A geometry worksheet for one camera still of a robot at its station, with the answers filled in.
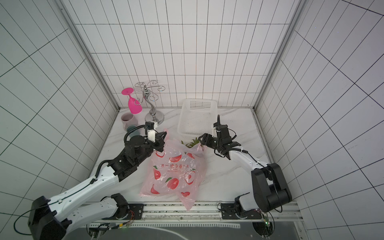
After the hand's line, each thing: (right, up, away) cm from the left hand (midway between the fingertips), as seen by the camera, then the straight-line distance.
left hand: (165, 135), depth 75 cm
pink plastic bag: (+8, -16, -6) cm, 18 cm away
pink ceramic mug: (-32, +8, +30) cm, 45 cm away
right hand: (+21, -2, +14) cm, 25 cm away
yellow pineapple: (+14, -8, +19) cm, 25 cm away
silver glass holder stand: (-14, +27, +15) cm, 34 cm away
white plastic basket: (+17, +9, +36) cm, 41 cm away
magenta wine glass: (-26, +18, +24) cm, 39 cm away
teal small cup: (-24, -1, +23) cm, 34 cm away
